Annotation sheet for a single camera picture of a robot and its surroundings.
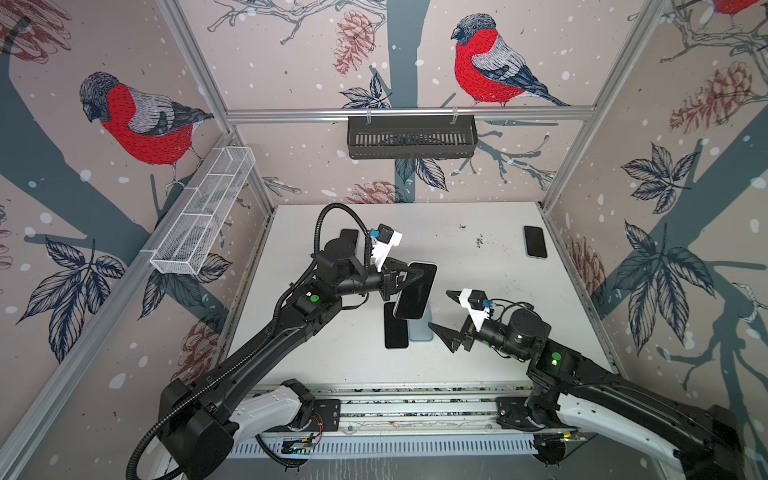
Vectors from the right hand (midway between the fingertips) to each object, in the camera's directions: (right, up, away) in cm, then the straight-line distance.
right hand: (436, 311), depth 68 cm
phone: (-9, -11, +20) cm, 24 cm away
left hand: (-4, +9, -6) cm, 12 cm away
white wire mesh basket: (-60, +16, +3) cm, 63 cm away
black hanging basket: (-5, +52, +36) cm, 64 cm away
